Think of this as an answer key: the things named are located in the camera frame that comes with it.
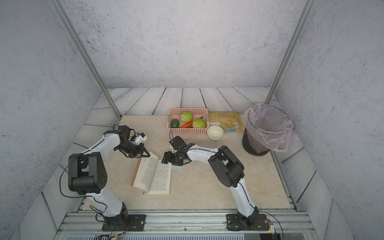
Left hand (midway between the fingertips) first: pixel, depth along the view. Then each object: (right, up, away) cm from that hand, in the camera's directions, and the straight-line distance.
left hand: (150, 154), depth 89 cm
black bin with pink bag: (+72, +15, +5) cm, 74 cm away
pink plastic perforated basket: (+28, +27, +30) cm, 49 cm away
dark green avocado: (+11, +19, +21) cm, 30 cm away
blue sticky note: (+15, -8, +2) cm, 17 cm away
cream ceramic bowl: (+41, +12, +19) cm, 46 cm away
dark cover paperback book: (+2, -12, -3) cm, 13 cm away
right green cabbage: (+29, +19, +18) cm, 39 cm away
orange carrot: (+20, +17, +23) cm, 35 cm away
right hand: (+9, -5, +1) cm, 10 cm away
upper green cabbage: (+20, +24, +23) cm, 38 cm away
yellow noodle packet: (+53, +20, +26) cm, 62 cm away
